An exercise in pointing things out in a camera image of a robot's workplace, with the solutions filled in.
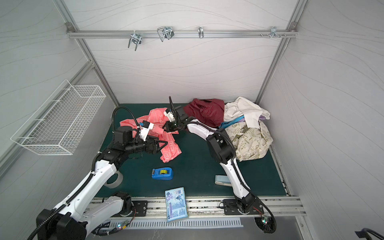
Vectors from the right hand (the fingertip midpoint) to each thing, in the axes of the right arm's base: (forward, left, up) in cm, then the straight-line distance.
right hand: (164, 124), depth 95 cm
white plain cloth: (+20, -54, -3) cm, 58 cm away
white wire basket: (-22, +42, +23) cm, 52 cm away
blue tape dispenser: (-29, -4, -6) cm, 30 cm away
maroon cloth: (+15, -29, -2) cm, 33 cm away
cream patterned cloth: (-12, -51, +2) cm, 53 cm away
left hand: (-17, -6, +11) cm, 21 cm away
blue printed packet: (-44, -14, -5) cm, 46 cm away
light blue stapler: (-30, -37, -8) cm, 48 cm away
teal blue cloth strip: (+6, -39, -5) cm, 40 cm away
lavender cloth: (+11, -65, -2) cm, 66 cm away
